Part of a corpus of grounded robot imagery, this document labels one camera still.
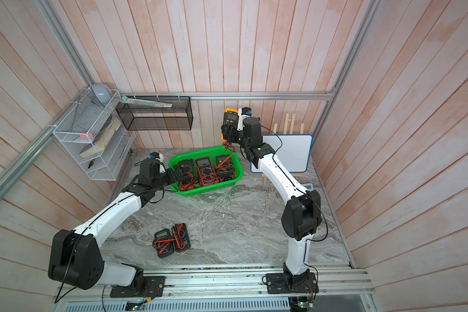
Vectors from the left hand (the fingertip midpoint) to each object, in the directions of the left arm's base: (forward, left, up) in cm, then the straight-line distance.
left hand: (177, 173), depth 87 cm
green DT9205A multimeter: (+10, -22, -8) cm, 25 cm away
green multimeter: (+11, -1, -9) cm, 14 cm away
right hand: (+14, -22, +16) cm, 31 cm away
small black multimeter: (-27, +4, -13) cm, 30 cm away
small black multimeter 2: (-24, -3, -14) cm, 28 cm away
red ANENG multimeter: (+6, -13, -9) cm, 17 cm away
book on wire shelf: (+16, +29, +15) cm, 37 cm away
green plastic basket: (-3, -8, -9) cm, 12 cm away
